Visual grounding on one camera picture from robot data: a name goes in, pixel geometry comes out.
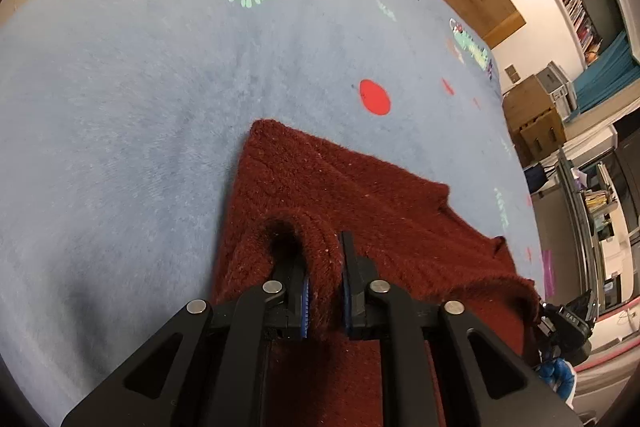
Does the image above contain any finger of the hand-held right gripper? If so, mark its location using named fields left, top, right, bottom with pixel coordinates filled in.
left=539, top=303, right=558, bottom=337

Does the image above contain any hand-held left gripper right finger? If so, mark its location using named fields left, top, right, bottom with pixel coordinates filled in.
left=340, top=231, right=583, bottom=427

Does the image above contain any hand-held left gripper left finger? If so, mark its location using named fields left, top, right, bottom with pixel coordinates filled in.
left=60, top=249, right=313, bottom=427

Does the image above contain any dark red knit sweater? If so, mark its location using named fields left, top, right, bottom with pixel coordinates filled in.
left=209, top=119, right=543, bottom=427

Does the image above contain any person's right hand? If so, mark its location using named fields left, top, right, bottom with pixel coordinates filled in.
left=539, top=357, right=577, bottom=404

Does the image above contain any purple stool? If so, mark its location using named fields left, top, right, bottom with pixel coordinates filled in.
left=542, top=249, right=556, bottom=298

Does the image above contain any glass desk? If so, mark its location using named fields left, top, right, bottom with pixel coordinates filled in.
left=555, top=147, right=603, bottom=308

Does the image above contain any dark blue bag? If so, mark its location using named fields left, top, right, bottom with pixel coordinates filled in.
left=524, top=163, right=556, bottom=196

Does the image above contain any wooden nightstand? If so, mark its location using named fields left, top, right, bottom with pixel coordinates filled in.
left=501, top=77, right=568, bottom=168

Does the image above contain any grey storage box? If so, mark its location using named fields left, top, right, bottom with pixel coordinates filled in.
left=535, top=62, right=576, bottom=118

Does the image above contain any teal curtain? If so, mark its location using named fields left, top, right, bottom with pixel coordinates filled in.
left=570, top=29, right=640, bottom=115

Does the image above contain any blue printed blanket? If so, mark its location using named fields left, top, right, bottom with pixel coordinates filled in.
left=0, top=0, right=546, bottom=427

